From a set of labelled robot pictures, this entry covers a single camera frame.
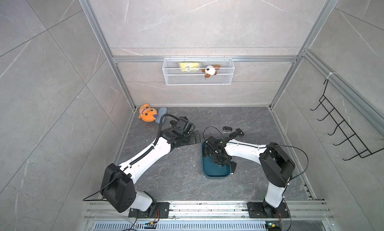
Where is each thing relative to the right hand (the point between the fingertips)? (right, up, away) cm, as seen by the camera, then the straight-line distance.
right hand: (219, 161), depth 90 cm
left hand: (-15, +17, -9) cm, 24 cm away
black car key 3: (+8, +19, +14) cm, 25 cm away
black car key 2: (+17, +17, +12) cm, 27 cm away
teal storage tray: (-5, -3, -7) cm, 9 cm away
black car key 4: (-8, +5, +2) cm, 10 cm away
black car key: (+8, -2, -4) cm, 9 cm away
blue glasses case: (-41, +32, +24) cm, 57 cm away
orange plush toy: (-49, +30, +14) cm, 59 cm away
